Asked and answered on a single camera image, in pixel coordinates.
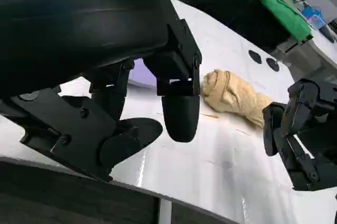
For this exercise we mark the beige towel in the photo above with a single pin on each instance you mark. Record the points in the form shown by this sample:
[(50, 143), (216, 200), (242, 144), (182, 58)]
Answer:
[(231, 92)]

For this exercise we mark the white table leg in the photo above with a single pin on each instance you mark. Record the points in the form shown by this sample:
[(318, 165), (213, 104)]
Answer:
[(164, 211)]

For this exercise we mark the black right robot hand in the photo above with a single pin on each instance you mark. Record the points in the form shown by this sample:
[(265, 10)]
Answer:
[(310, 129)]

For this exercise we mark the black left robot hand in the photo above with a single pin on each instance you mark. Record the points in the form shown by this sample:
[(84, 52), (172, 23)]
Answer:
[(65, 23)]

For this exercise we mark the green cloth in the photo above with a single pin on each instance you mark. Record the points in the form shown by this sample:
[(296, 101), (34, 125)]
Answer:
[(279, 8)]

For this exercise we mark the blue plastic box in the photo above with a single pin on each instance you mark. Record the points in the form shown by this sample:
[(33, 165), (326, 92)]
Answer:
[(313, 16)]

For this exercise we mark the black round table grommet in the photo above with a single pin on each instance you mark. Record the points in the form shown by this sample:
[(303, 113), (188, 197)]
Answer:
[(272, 63), (255, 56)]

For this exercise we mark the lilac plate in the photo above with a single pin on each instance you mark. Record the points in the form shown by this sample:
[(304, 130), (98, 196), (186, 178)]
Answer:
[(142, 76)]

